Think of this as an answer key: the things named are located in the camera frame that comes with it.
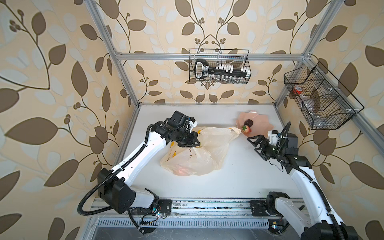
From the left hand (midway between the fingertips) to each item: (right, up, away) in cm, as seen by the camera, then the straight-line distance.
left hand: (201, 143), depth 73 cm
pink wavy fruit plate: (+43, +7, +32) cm, 54 cm away
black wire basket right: (+61, +20, 0) cm, 64 cm away
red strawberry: (+31, +5, +27) cm, 41 cm away
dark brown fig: (+34, +9, +31) cm, 47 cm away
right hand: (+27, -2, +5) cm, 27 cm away
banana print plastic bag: (+1, -8, -2) cm, 8 cm away
